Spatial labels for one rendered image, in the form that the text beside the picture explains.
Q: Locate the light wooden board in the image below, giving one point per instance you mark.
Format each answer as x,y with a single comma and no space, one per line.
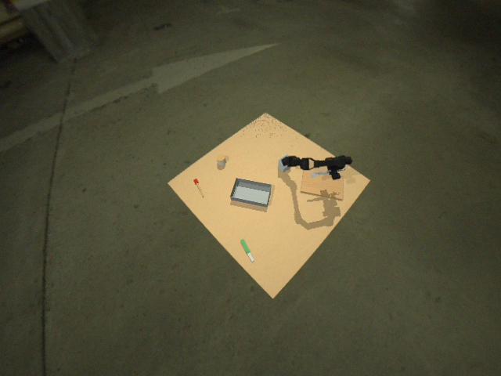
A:
322,185

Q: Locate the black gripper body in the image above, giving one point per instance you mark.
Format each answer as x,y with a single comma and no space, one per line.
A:
335,175

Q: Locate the grey jar with wooden lid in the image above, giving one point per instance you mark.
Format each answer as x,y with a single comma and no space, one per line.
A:
221,159

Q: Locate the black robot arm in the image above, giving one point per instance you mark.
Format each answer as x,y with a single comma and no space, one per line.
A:
339,162

